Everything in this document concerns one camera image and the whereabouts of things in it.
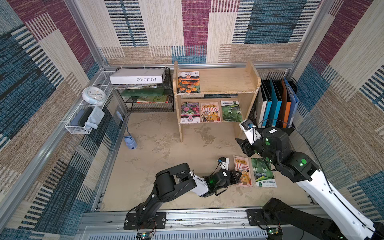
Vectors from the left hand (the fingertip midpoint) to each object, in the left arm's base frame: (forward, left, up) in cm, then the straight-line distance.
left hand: (244, 174), depth 82 cm
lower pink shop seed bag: (+32, +17, +16) cm, 39 cm away
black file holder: (+45, -24, +26) cm, 58 cm away
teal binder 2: (+31, -21, +20) cm, 43 cm away
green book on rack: (+43, +56, +21) cm, 74 cm away
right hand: (+8, +5, +26) cm, 28 cm away
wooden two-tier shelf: (+58, +10, +5) cm, 59 cm away
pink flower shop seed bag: (+6, 0, -1) cm, 6 cm away
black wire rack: (+57, +73, 0) cm, 92 cm away
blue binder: (+30, -29, +24) cm, 48 cm away
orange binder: (+31, -26, +20) cm, 45 cm away
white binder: (+30, -11, +22) cm, 39 cm away
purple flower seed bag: (+31, +29, +16) cm, 46 cm away
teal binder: (+30, -15, +24) cm, 42 cm away
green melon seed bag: (+1, -13, -5) cm, 14 cm away
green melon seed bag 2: (+32, +4, +17) cm, 36 cm away
